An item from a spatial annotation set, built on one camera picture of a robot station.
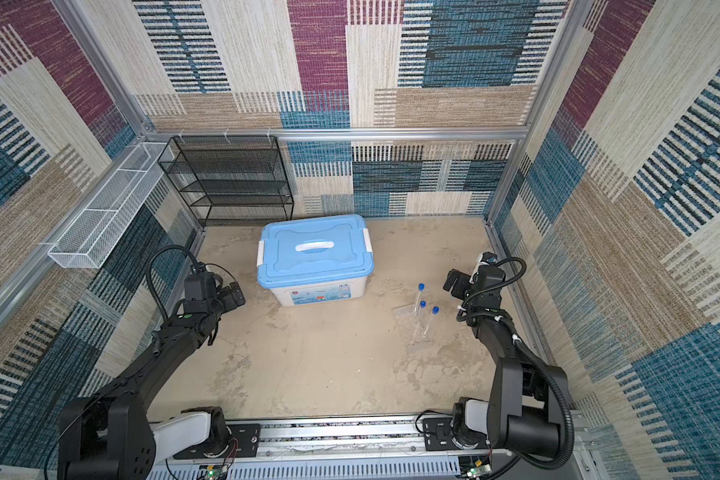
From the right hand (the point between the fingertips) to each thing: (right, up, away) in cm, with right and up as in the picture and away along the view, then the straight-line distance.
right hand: (463, 280), depth 90 cm
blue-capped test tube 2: (-14, -5, -11) cm, 18 cm away
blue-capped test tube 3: (-11, -7, -11) cm, 17 cm away
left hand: (-70, -2, -3) cm, 71 cm away
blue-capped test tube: (-14, -1, -7) cm, 15 cm away
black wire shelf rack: (-77, +34, +19) cm, 86 cm away
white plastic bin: (-43, 0, -7) cm, 44 cm away
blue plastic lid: (-43, +6, -3) cm, 44 cm away
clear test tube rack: (-14, -14, +3) cm, 20 cm away
